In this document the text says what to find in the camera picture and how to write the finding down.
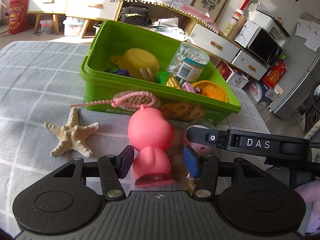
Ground orange toy pumpkin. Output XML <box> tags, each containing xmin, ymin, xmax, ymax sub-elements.
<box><xmin>191</xmin><ymin>80</ymin><xmax>229</xmax><ymax>102</ymax></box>

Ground pink rubber duck toy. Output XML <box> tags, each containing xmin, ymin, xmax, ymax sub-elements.
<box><xmin>71</xmin><ymin>91</ymin><xmax>175</xmax><ymax>187</ymax></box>

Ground yellow toy corn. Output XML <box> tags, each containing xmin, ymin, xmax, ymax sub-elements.
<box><xmin>155</xmin><ymin>71</ymin><xmax>181</xmax><ymax>89</ymax></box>

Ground pink egg capsule toy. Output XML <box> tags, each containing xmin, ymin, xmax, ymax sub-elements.
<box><xmin>183</xmin><ymin>119</ymin><xmax>216</xmax><ymax>155</ymax></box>

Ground beige starfish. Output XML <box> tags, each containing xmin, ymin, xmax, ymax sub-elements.
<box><xmin>44</xmin><ymin>107</ymin><xmax>100</xmax><ymax>158</ymax></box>

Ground pink card pack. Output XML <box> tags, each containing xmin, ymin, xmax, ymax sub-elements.
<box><xmin>182</xmin><ymin>82</ymin><xmax>195</xmax><ymax>93</ymax></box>

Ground clear cotton swab jar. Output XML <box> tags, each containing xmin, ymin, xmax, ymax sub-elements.
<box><xmin>166</xmin><ymin>42</ymin><xmax>210</xmax><ymax>84</ymax></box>

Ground silver refrigerator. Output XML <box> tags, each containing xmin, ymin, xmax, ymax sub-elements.
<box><xmin>268</xmin><ymin>12</ymin><xmax>320</xmax><ymax>120</ymax></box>

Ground white drawer cabinet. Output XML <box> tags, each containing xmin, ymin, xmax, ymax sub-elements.
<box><xmin>189</xmin><ymin>24</ymin><xmax>267</xmax><ymax>80</ymax></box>

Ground purple toy grapes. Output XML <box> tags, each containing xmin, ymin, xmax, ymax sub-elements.
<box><xmin>105</xmin><ymin>68</ymin><xmax>131</xmax><ymax>77</ymax></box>

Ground green plastic bin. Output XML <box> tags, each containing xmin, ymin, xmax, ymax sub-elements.
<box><xmin>80</xmin><ymin>21</ymin><xmax>241</xmax><ymax>124</ymax></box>

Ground yellow plastic bowl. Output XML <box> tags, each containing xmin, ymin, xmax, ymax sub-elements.
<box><xmin>111</xmin><ymin>48</ymin><xmax>160</xmax><ymax>82</ymax></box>

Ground black microwave oven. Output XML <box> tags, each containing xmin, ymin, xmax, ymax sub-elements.
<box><xmin>234</xmin><ymin>20</ymin><xmax>283</xmax><ymax>67</ymax></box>

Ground grey checked tablecloth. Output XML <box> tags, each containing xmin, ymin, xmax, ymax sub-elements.
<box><xmin>1</xmin><ymin>41</ymin><xmax>269</xmax><ymax>237</ymax></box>

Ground red gift bag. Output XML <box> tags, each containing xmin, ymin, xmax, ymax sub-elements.
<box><xmin>8</xmin><ymin>0</ymin><xmax>29</xmax><ymax>35</ymax></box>

